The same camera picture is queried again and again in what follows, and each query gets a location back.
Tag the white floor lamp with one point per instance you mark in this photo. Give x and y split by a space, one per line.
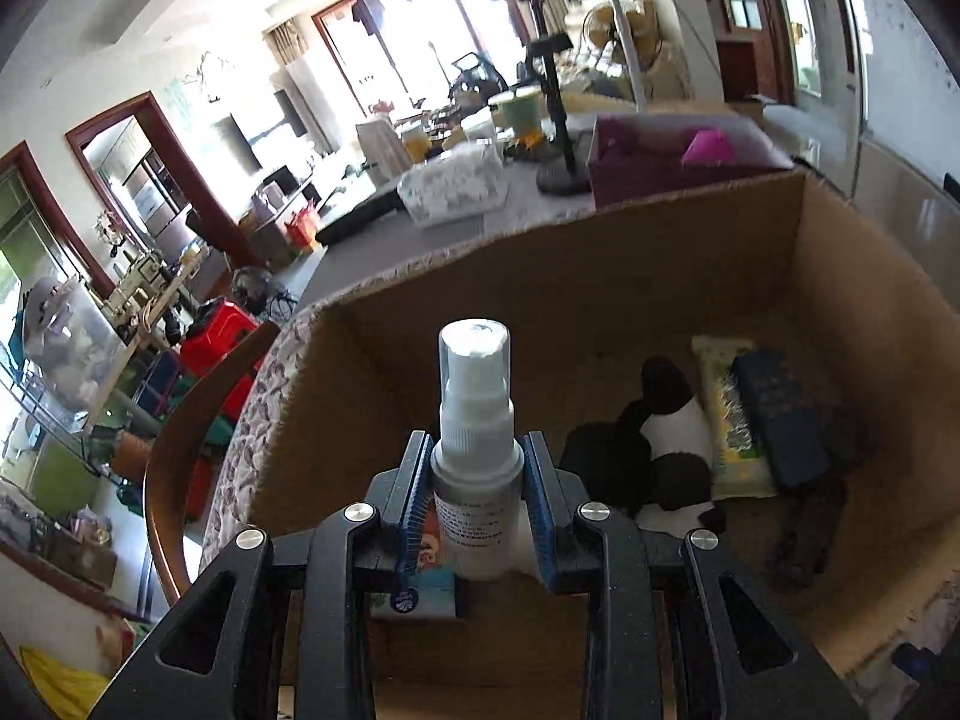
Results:
626 30

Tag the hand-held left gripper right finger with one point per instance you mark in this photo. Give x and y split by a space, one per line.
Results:
541 510

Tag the black white panda plush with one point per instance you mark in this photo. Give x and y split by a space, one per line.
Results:
675 427

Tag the clear plastic container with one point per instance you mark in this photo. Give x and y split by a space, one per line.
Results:
450 184

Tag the white spray bottle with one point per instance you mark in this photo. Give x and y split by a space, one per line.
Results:
476 427

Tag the purple box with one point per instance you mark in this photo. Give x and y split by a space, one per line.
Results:
645 180

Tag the black flat object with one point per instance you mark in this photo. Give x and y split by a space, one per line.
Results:
360 217

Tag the pale green pot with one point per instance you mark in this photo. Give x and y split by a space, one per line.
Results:
517 111

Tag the black tripod stand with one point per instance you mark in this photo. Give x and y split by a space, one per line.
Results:
559 112

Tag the yellow snack packet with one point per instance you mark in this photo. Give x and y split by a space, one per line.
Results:
731 420

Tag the yellow plastic bag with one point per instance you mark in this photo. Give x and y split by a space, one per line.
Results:
60 686

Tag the dark blue pouch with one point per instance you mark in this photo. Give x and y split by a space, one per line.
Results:
780 420

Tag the black whiteboard eraser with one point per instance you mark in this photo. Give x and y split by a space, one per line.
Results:
951 187

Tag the brown wooden door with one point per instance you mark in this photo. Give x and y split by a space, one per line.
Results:
742 15

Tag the pink crumpled paper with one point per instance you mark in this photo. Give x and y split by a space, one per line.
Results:
709 148

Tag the whiteboard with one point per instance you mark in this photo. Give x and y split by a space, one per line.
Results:
900 90

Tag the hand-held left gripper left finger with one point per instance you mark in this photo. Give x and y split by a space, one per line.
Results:
416 510

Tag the standing electric fan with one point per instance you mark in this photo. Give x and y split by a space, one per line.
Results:
600 30

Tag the red plastic stool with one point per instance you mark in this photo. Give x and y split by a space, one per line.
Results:
217 341

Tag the glass display cabinet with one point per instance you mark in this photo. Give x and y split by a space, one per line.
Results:
60 345

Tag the brown cardboard box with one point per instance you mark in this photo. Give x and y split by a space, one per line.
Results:
525 277

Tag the wooden chair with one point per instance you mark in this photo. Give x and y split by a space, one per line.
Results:
161 510

